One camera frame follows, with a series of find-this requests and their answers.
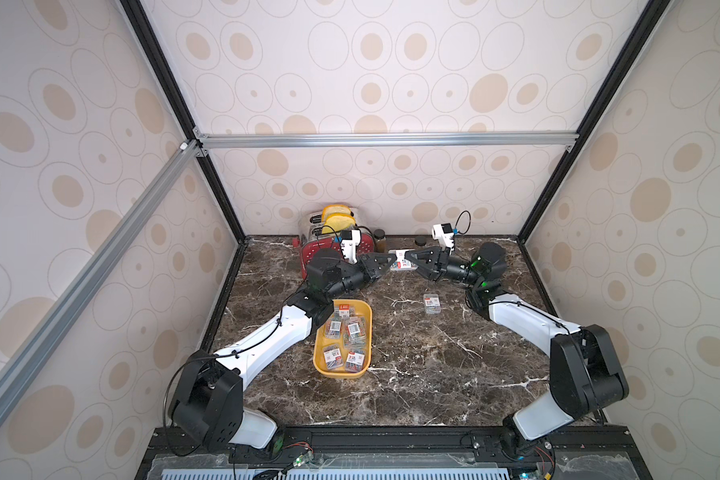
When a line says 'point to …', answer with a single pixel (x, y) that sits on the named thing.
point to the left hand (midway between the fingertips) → (404, 261)
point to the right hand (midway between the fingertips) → (402, 268)
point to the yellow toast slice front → (336, 222)
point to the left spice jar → (381, 241)
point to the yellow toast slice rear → (334, 208)
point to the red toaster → (367, 244)
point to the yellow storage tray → (344, 341)
